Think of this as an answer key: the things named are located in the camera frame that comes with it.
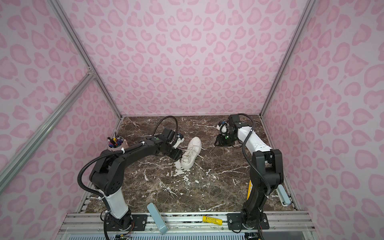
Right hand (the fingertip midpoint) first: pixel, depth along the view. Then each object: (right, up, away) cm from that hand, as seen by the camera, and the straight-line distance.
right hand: (219, 141), depth 89 cm
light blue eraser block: (-29, -37, -20) cm, 51 cm away
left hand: (-24, -6, +3) cm, 25 cm away
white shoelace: (-16, -6, +5) cm, 18 cm away
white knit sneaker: (-18, -9, -3) cm, 20 cm away
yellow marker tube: (-5, -36, -17) cm, 40 cm away
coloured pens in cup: (-63, 0, +2) cm, 63 cm away
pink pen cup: (-60, -4, +1) cm, 60 cm away
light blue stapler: (+31, -27, -12) cm, 43 cm away
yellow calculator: (+17, -26, -6) cm, 31 cm away
